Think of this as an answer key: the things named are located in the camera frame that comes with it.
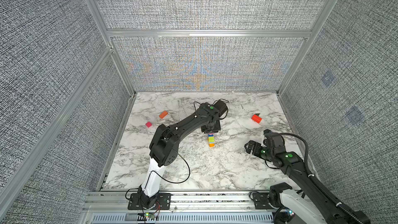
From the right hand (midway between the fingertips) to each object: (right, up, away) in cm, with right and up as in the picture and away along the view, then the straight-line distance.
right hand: (251, 147), depth 84 cm
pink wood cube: (-62, +10, +19) cm, 66 cm away
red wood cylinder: (+10, +14, +19) cm, 26 cm away
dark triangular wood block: (+12, +17, +22) cm, 30 cm away
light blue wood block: (-21, 0, +8) cm, 23 cm away
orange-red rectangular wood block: (-53, +17, +22) cm, 60 cm away
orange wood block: (-21, -1, +9) cm, 23 cm away
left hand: (-20, +7, +4) cm, 22 cm away
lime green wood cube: (-21, +3, +4) cm, 22 cm away
